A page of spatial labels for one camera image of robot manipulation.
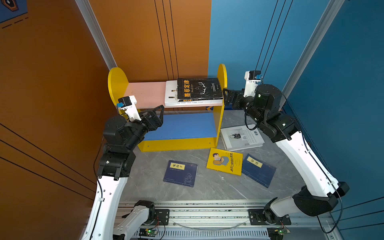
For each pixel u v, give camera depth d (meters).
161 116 0.54
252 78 0.49
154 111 0.51
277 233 0.71
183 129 0.87
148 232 0.71
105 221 0.36
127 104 0.47
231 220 0.74
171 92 0.71
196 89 0.70
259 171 0.89
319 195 0.40
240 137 0.99
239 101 0.54
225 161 0.92
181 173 0.88
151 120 0.50
